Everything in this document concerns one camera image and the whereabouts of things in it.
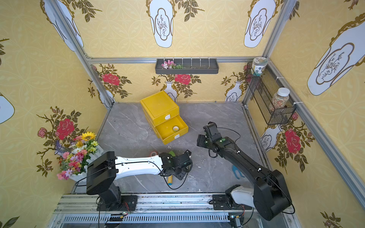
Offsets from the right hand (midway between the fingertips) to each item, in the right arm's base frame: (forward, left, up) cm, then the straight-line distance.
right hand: (204, 138), depth 87 cm
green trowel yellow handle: (-22, +19, -7) cm, 30 cm away
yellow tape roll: (+9, +18, -2) cm, 20 cm away
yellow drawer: (+8, +21, -2) cm, 23 cm away
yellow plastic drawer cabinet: (+10, +26, +11) cm, 31 cm away
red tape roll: (-7, +33, -10) cm, 35 cm away
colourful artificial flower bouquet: (-19, +68, +8) cm, 71 cm away
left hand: (-16, +15, -8) cm, 23 cm away
